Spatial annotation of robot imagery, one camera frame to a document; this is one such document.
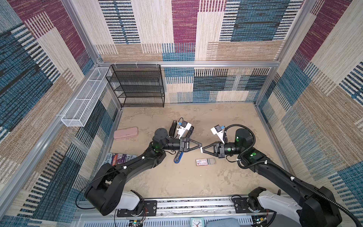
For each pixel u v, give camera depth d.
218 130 0.66
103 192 0.42
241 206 0.73
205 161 0.89
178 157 0.89
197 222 0.69
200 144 0.67
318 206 0.40
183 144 0.64
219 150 0.64
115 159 0.89
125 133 1.03
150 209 0.73
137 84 1.08
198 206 0.76
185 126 0.67
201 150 0.67
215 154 0.66
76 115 0.70
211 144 0.67
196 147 0.67
